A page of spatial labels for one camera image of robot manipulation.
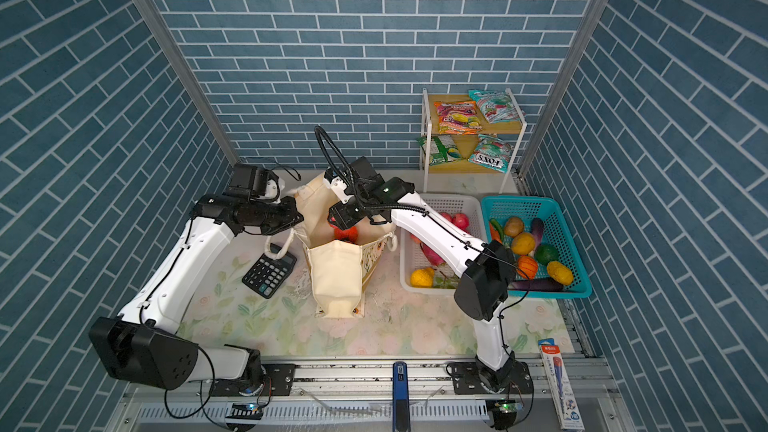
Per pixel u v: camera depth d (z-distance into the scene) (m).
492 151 1.02
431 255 0.89
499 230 1.02
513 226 0.99
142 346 0.39
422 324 0.85
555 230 0.96
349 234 0.94
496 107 0.89
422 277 0.85
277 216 0.66
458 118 0.86
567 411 0.69
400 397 0.72
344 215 0.69
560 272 0.84
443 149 1.02
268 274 0.91
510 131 0.87
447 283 0.87
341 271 0.75
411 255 0.95
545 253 0.92
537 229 1.00
